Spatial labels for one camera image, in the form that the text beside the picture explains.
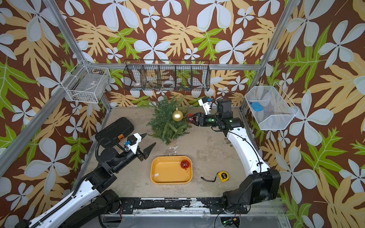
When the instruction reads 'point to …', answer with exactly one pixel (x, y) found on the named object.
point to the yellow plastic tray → (167, 170)
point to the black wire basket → (167, 75)
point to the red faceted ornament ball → (189, 115)
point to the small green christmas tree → (163, 125)
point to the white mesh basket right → (278, 109)
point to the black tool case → (117, 131)
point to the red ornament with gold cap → (185, 164)
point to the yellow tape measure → (223, 175)
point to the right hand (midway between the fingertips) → (190, 119)
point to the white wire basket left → (86, 83)
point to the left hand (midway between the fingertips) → (149, 136)
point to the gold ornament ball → (177, 115)
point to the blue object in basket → (257, 107)
